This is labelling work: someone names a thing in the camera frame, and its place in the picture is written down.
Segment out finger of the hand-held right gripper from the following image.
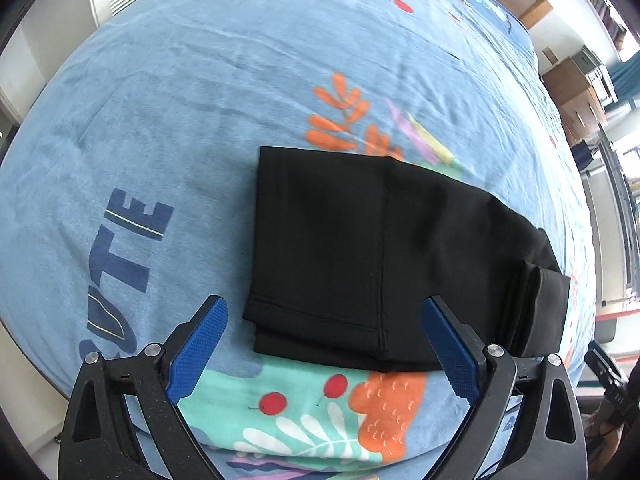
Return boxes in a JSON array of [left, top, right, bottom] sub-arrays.
[[584, 340, 626, 392]]

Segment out blue patterned bed sheet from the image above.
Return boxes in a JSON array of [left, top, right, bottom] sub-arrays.
[[0, 0, 598, 466]]

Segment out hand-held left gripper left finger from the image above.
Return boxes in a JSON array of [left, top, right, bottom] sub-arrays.
[[58, 294, 230, 480]]

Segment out black bag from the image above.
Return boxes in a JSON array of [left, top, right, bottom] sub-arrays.
[[574, 141, 594, 174]]

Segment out bookshelf with books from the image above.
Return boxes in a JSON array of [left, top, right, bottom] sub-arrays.
[[562, 0, 632, 52]]

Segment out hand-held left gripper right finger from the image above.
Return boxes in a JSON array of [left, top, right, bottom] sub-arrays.
[[421, 295, 588, 480]]

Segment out black pants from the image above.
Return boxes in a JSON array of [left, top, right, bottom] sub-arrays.
[[242, 146, 572, 373]]

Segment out teal curtain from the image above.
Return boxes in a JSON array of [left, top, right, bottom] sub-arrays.
[[607, 52, 640, 111]]

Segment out white printer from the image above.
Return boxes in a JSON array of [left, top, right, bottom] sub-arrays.
[[572, 46, 617, 106]]

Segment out wooden dresser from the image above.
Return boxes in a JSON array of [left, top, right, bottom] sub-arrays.
[[542, 57, 608, 143]]

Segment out person's right hand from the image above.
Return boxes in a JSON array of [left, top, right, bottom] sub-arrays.
[[587, 410, 623, 477]]

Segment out grey desk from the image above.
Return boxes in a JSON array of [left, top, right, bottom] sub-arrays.
[[597, 127, 640, 306]]

